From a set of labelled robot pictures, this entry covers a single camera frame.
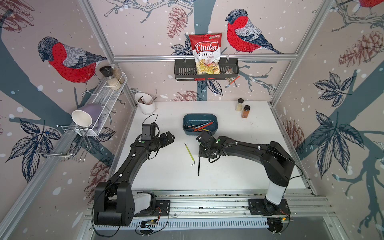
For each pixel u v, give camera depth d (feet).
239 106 3.65
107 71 2.55
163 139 2.50
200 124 3.48
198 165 2.88
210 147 2.17
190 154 3.06
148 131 2.19
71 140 1.99
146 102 3.75
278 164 1.54
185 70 3.12
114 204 1.29
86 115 1.99
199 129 3.40
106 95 2.74
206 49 2.65
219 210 2.40
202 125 3.46
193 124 3.52
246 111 3.50
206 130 3.44
